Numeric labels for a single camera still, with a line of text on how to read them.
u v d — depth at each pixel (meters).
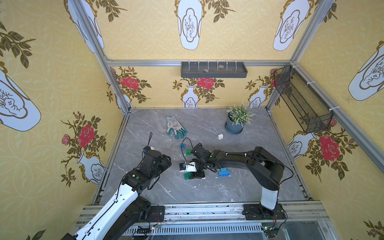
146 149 0.72
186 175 0.85
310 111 0.83
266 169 0.49
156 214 0.73
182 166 0.75
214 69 0.92
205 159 0.71
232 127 1.01
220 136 1.01
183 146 0.98
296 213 0.76
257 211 0.74
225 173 0.86
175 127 1.06
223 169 0.86
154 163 0.60
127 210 0.60
